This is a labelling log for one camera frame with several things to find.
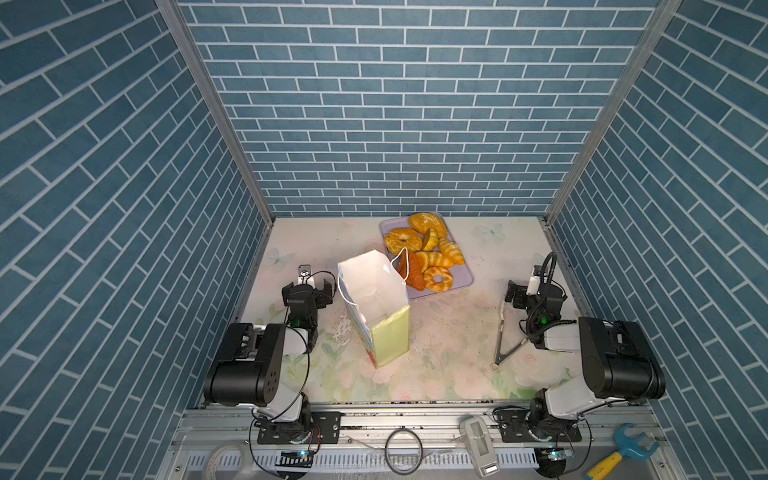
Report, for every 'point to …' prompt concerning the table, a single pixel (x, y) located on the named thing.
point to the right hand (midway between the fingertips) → (525, 279)
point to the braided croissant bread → (451, 251)
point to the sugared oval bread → (422, 222)
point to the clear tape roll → (209, 465)
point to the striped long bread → (433, 259)
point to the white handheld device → (480, 446)
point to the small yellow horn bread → (430, 240)
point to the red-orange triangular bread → (407, 266)
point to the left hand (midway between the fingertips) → (310, 280)
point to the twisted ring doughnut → (434, 286)
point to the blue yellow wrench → (627, 447)
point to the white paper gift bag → (375, 289)
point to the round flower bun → (396, 240)
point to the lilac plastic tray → (462, 274)
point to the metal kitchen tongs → (498, 357)
